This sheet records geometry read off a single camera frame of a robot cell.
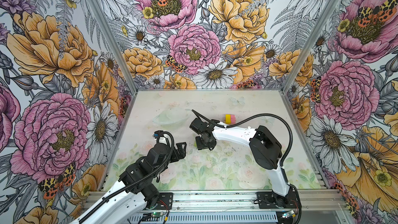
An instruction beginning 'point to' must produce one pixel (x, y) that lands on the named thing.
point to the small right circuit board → (288, 213)
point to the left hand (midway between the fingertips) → (178, 150)
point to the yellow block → (228, 118)
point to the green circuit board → (157, 214)
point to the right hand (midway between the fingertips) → (203, 150)
